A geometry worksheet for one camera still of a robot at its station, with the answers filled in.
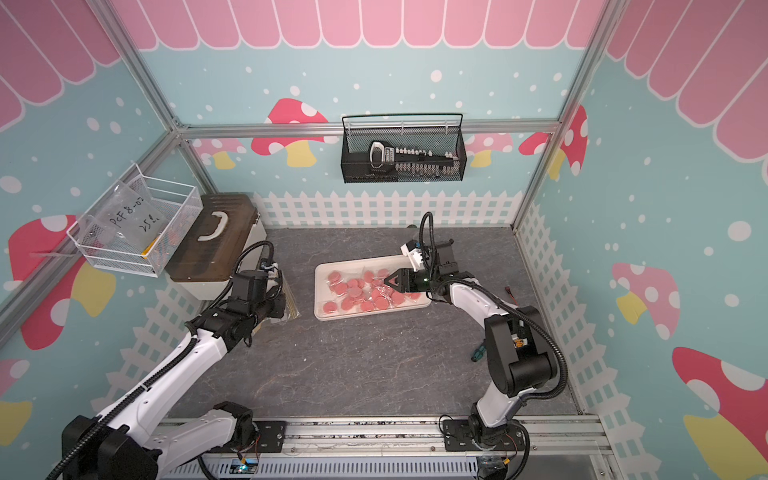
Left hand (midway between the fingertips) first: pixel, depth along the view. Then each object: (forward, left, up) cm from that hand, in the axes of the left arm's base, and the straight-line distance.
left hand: (276, 298), depth 83 cm
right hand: (+7, -32, -1) cm, 33 cm away
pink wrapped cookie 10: (+14, -19, -13) cm, 26 cm away
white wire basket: (+19, +27, +17) cm, 37 cm away
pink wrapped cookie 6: (+6, -24, -14) cm, 28 cm away
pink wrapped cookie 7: (+6, -29, -12) cm, 32 cm away
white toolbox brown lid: (+20, +20, +4) cm, 28 cm away
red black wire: (+15, -72, -15) cm, 75 cm away
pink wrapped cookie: (+17, -12, -13) cm, 24 cm away
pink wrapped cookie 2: (+6, -12, -16) cm, 21 cm away
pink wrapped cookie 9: (+10, -40, -14) cm, 43 cm away
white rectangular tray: (+22, -28, -14) cm, 38 cm away
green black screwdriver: (-9, -58, -13) cm, 61 cm away
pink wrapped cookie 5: (+6, -18, -13) cm, 23 cm away
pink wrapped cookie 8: (+8, -34, -12) cm, 37 cm away
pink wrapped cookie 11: (+17, -24, -12) cm, 32 cm away
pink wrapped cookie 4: (+10, -20, -11) cm, 25 cm away
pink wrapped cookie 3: (+12, -15, -12) cm, 23 cm away
